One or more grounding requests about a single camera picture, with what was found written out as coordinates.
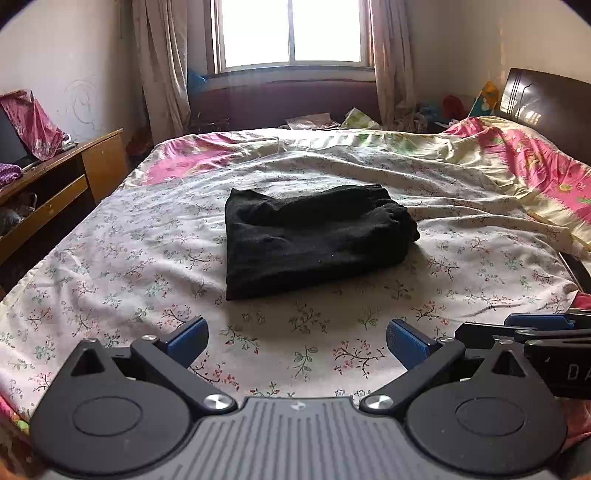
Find purple dotted cloth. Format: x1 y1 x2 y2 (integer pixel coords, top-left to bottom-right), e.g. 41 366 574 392
0 162 24 188

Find white basket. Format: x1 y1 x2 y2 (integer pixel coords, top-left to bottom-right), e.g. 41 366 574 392
394 104 439 132

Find pink floral cloth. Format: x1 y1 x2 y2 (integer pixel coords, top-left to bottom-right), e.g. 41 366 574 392
0 89 72 162

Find green printed cloth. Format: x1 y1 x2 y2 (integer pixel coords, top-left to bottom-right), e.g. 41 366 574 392
339 107 384 130

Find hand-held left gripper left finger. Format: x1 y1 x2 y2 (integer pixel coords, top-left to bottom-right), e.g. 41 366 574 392
68 316 239 414

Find dark metal chair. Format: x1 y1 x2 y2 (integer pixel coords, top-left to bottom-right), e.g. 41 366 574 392
191 113 232 137

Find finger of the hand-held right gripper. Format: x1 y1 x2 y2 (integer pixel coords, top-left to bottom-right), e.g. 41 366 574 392
455 322 540 357
505 310 591 332

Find window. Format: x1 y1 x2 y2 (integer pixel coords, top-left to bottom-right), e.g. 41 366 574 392
210 0 375 75

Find red cloth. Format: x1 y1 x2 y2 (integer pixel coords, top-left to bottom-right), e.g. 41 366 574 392
127 129 155 160

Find black pants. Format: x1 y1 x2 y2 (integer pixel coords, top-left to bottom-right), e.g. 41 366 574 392
225 184 420 302

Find grey bag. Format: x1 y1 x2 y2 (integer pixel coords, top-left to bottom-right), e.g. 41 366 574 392
0 191 38 236

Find dark wooden bed frame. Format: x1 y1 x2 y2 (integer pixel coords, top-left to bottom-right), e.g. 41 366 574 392
496 67 591 295

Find white small-flower bedsheet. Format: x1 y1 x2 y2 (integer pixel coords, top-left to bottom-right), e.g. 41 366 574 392
0 152 583 416

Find colourful kite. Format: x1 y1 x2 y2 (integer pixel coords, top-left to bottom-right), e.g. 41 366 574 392
468 80 500 118

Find black monitor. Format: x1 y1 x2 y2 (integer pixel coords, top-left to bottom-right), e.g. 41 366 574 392
0 108 35 169

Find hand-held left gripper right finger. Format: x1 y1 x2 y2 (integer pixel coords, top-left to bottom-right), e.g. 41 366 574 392
359 318 542 414

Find wooden desk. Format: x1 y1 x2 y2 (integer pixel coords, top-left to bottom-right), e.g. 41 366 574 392
0 128 130 296

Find purple window bench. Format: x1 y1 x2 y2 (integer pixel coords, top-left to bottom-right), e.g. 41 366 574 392
189 71 384 134

